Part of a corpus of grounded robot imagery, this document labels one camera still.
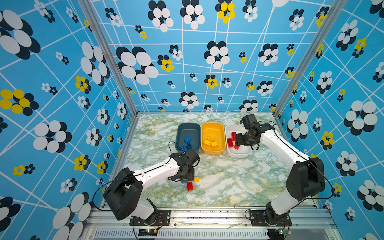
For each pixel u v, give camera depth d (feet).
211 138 3.34
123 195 1.39
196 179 2.85
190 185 2.77
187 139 3.38
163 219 2.38
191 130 3.58
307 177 1.44
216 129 3.53
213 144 3.25
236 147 3.24
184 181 2.78
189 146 3.25
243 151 3.22
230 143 3.31
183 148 3.20
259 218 2.38
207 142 3.27
